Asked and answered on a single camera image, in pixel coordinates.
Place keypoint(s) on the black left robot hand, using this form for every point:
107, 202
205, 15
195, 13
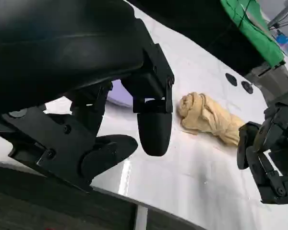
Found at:
62, 52

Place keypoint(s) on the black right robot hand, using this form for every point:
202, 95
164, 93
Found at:
276, 143

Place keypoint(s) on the beige towel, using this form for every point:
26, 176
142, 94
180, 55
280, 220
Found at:
206, 115

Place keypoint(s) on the lilac plate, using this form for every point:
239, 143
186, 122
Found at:
117, 95

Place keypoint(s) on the blue workshop object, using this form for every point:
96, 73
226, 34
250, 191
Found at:
286, 43

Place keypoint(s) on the green cloth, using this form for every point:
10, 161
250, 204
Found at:
256, 31

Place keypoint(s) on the white table leg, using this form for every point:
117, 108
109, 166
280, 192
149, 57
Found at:
141, 216

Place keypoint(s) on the grey workshop desk frame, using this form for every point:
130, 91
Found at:
282, 16

